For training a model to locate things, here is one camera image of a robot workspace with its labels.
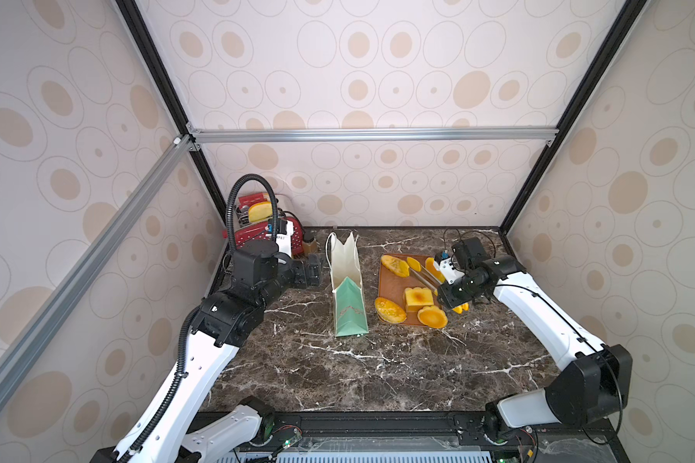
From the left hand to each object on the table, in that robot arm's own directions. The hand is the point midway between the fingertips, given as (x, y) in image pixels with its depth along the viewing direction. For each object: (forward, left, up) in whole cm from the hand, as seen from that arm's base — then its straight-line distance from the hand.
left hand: (315, 253), depth 65 cm
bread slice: (+16, -29, -25) cm, 41 cm away
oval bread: (+2, -20, -31) cm, 37 cm away
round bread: (+1, -33, -31) cm, 46 cm away
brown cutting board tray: (+2, -28, -34) cm, 44 cm away
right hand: (+2, -35, -21) cm, 41 cm away
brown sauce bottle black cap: (+28, +8, -30) cm, 42 cm away
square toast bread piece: (+8, -29, -31) cm, 43 cm away
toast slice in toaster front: (+32, +23, -16) cm, 43 cm away
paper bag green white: (-2, -8, -29) cm, 30 cm away
